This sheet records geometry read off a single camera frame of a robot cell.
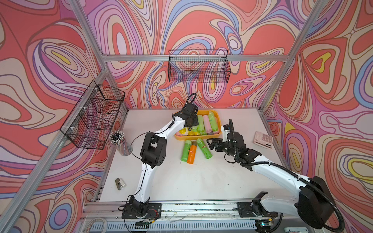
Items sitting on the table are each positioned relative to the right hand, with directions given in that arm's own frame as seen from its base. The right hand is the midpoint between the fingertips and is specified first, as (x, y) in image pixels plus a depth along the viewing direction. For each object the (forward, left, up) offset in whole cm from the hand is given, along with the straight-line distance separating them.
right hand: (213, 144), depth 83 cm
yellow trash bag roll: (+16, +12, -11) cm, 23 cm away
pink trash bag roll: (+19, +1, -5) cm, 20 cm away
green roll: (+3, +16, -11) cm, 20 cm away
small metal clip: (-17, +54, -11) cm, 58 cm away
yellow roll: (+16, +18, -8) cm, 25 cm away
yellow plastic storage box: (+12, +11, -9) cm, 19 cm away
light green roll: (+17, +5, -5) cm, 19 cm away
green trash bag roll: (+14, +9, -3) cm, 17 cm away
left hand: (+21, +7, -4) cm, 22 cm away
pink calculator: (+10, -38, -13) cm, 41 cm away
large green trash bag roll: (+21, -4, -6) cm, 22 cm away
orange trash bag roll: (0, +12, -10) cm, 16 cm away
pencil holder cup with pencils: (+5, +56, +3) cm, 56 cm away
